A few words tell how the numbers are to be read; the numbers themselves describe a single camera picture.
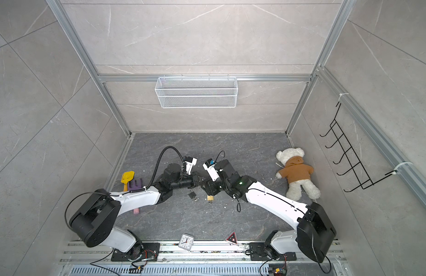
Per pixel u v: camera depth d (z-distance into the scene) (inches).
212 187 27.0
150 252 28.7
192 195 35.5
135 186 36.7
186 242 29.4
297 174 36.4
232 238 30.1
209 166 27.5
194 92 39.6
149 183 37.0
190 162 30.8
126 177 37.6
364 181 23.1
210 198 35.4
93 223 17.1
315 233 15.9
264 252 28.8
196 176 29.5
